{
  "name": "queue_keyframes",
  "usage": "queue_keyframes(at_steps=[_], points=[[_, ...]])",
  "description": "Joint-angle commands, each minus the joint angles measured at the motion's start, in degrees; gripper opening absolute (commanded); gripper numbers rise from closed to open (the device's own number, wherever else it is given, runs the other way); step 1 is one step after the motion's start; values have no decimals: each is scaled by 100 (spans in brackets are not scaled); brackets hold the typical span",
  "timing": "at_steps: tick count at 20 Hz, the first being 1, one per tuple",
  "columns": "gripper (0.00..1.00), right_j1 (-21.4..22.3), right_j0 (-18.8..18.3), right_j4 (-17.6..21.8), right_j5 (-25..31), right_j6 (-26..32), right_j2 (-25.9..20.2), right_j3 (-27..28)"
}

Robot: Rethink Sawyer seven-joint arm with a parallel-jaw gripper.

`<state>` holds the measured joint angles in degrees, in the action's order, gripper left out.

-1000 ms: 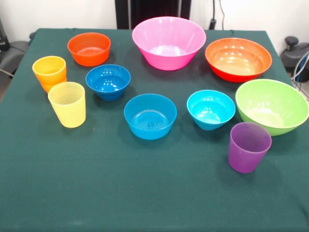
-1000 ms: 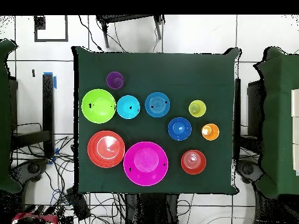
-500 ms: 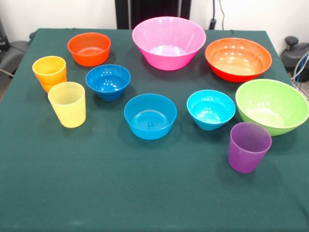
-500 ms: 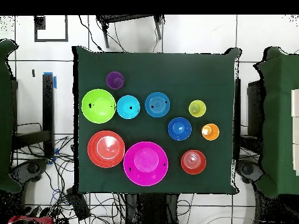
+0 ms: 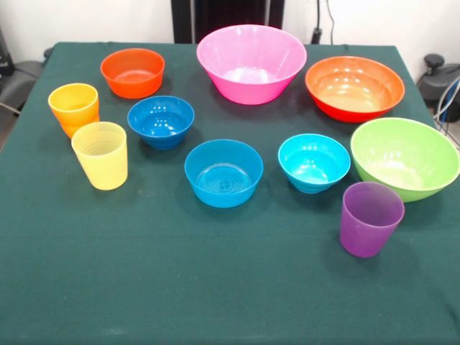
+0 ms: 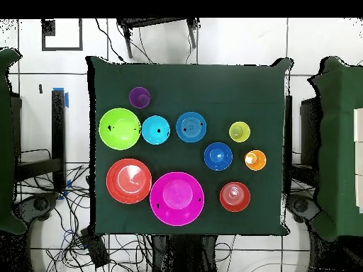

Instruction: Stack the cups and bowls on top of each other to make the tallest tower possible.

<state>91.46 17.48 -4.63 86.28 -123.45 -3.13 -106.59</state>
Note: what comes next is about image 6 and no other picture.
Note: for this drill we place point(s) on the medium blue flat-bottomed bowl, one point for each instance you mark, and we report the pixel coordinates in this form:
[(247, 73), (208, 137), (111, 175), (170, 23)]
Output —
[(191, 126)]

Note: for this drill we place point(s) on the cyan plastic bowl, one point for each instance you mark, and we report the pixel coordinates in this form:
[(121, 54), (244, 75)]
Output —
[(155, 129)]

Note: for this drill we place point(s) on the dark blue plastic bowl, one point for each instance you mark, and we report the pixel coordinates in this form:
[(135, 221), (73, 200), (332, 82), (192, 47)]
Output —
[(218, 156)]

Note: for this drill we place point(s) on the large pink plastic bowl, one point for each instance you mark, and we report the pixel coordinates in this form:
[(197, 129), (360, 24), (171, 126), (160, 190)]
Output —
[(176, 198)]

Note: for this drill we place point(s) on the yellow plastic cup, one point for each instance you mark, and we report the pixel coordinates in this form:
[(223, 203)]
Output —
[(239, 131)]

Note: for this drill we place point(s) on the large orange plastic bowl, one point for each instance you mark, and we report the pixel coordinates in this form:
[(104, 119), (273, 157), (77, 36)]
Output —
[(128, 181)]

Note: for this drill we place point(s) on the dark green table cloth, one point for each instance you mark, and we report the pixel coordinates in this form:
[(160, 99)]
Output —
[(184, 85)]

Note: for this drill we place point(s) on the lime green plastic bowl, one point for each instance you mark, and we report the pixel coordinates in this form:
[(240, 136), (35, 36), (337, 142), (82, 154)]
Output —
[(119, 129)]

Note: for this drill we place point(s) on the purple plastic cup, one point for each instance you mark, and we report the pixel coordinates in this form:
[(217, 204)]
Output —
[(139, 97)]

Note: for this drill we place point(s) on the small red-orange plastic bowl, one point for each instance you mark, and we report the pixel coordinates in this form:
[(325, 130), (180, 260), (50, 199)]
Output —
[(234, 196)]

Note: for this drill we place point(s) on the orange plastic cup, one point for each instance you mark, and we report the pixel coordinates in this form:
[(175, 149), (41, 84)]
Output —
[(255, 160)]

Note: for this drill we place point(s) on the black power box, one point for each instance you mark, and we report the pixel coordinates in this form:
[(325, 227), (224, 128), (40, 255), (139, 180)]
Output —
[(95, 249)]

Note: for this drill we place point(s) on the black wheeled stand base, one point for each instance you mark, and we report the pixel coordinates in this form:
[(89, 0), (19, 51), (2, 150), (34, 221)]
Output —
[(302, 205), (37, 205)]

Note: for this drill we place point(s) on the green cloth covered table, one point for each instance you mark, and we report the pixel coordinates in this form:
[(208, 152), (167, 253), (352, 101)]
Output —
[(5, 141), (337, 155)]

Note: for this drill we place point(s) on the white boxes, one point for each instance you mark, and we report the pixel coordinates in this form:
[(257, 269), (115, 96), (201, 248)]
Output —
[(359, 158)]

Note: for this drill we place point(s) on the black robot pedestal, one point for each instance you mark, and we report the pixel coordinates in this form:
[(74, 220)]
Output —
[(184, 252)]

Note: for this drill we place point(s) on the black metal chair frame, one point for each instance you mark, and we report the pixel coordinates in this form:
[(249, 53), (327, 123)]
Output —
[(147, 21)]

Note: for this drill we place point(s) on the grey square floor frame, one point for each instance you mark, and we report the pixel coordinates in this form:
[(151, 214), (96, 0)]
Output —
[(62, 49)]

